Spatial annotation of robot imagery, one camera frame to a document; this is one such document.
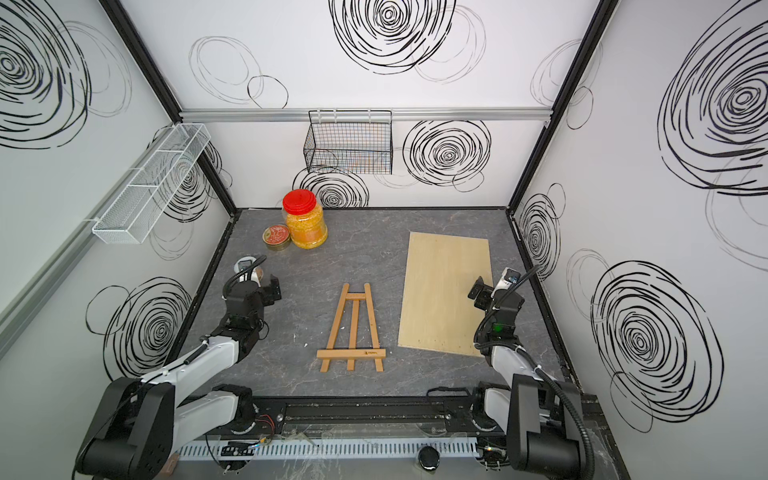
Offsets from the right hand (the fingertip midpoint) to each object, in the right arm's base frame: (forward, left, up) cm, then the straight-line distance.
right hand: (498, 284), depth 86 cm
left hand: (-1, +72, +2) cm, 72 cm away
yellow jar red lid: (+21, +62, +3) cm, 65 cm away
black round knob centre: (-42, +23, 0) cm, 47 cm away
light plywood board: (-5, +17, -10) cm, 21 cm away
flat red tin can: (+21, +74, -6) cm, 77 cm away
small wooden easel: (-13, +42, -9) cm, 45 cm away
